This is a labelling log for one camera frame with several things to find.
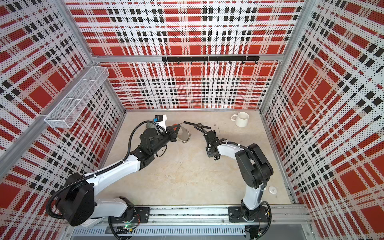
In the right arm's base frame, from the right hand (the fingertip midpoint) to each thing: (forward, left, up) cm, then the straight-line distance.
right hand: (215, 151), depth 96 cm
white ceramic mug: (+22, -21, +5) cm, 30 cm away
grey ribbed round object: (-5, +32, +33) cm, 46 cm away
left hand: (+1, +19, +24) cm, 31 cm away
